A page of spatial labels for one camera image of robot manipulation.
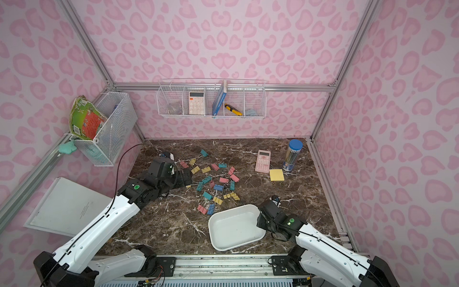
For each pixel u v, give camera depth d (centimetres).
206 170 104
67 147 62
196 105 95
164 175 56
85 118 73
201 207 88
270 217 60
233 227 83
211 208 88
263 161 107
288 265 64
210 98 100
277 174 102
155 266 69
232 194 91
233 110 98
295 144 91
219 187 96
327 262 47
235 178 100
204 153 113
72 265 38
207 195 93
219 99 88
